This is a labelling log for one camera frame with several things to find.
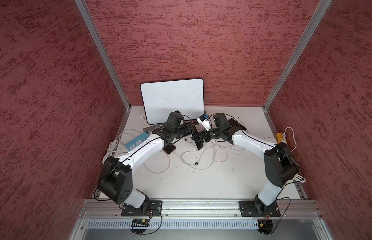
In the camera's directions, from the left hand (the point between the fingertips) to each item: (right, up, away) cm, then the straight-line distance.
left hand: (192, 131), depth 83 cm
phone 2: (+33, +2, +26) cm, 42 cm away
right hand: (+2, -4, +2) cm, 5 cm away
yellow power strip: (+61, -5, +18) cm, 64 cm away
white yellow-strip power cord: (+60, -27, -1) cm, 66 cm away
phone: (+5, +2, -3) cm, 6 cm away
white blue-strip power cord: (-53, -11, +14) cm, 55 cm away
